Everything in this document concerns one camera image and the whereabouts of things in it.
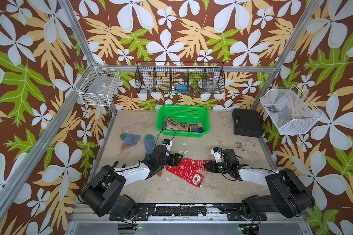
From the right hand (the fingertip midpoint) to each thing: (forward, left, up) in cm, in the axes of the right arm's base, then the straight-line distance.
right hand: (204, 165), depth 90 cm
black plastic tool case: (+32, -35, +3) cm, 48 cm away
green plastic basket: (+46, +10, -2) cm, 48 cm away
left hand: (+5, +16, +6) cm, 18 cm away
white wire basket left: (+35, +65, +34) cm, 81 cm away
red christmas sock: (-6, +9, 0) cm, 11 cm away
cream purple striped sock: (+26, +1, +2) cm, 26 cm away
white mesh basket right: (+21, -48, +27) cm, 59 cm away
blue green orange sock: (+17, +50, +2) cm, 53 cm away
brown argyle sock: (+33, +23, +4) cm, 41 cm away
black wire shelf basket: (+49, +15, +31) cm, 60 cm away
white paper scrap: (+16, +12, -1) cm, 20 cm away
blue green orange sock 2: (+17, +36, 0) cm, 40 cm away
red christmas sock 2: (0, +6, 0) cm, 6 cm away
